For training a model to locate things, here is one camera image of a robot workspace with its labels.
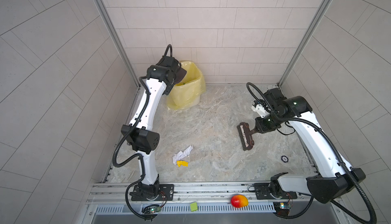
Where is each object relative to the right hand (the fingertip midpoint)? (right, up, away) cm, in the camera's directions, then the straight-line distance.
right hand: (255, 128), depth 70 cm
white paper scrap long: (-34, -16, +14) cm, 40 cm away
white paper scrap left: (-38, -18, +11) cm, 44 cm away
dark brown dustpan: (-37, +28, +16) cm, 49 cm away
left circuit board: (-47, -34, -4) cm, 58 cm away
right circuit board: (+12, -36, -2) cm, 38 cm away
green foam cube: (-29, -35, -2) cm, 45 cm away
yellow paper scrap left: (-36, -20, +9) cm, 42 cm away
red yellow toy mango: (-8, -31, -3) cm, 33 cm away
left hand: (-46, +21, +9) cm, 51 cm away
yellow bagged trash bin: (-34, +17, +18) cm, 42 cm away
